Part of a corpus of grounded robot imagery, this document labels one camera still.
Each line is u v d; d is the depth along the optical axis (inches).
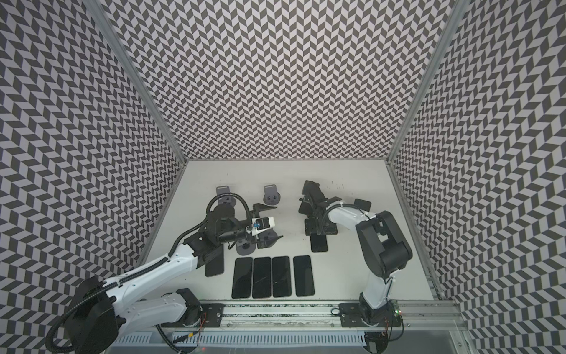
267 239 25.7
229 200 38.4
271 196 38.6
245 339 27.3
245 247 34.1
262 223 23.1
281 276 31.1
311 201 39.3
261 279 31.1
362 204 35.5
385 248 18.7
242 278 32.0
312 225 33.3
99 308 15.2
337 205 24.1
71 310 14.9
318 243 35.0
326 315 29.6
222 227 22.9
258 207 26.3
